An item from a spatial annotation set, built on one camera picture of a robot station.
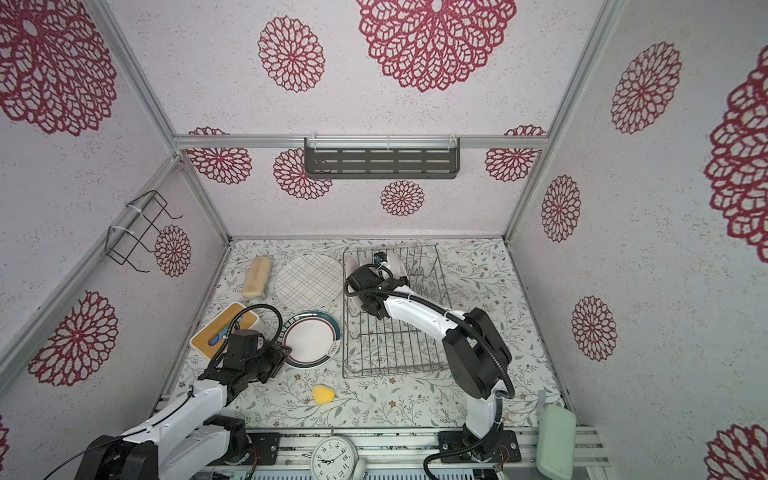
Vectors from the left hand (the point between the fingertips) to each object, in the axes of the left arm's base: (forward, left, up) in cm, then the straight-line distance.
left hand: (291, 355), depth 88 cm
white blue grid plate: (+28, -1, -1) cm, 28 cm away
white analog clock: (-26, -15, +3) cm, 31 cm away
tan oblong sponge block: (+28, +17, +1) cm, 33 cm away
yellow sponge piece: (-11, -11, 0) cm, 15 cm away
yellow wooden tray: (+4, +24, +4) cm, 24 cm away
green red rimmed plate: (+6, -6, -2) cm, 9 cm away
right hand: (+17, -31, +13) cm, 38 cm away
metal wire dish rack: (+3, -31, 0) cm, 31 cm away
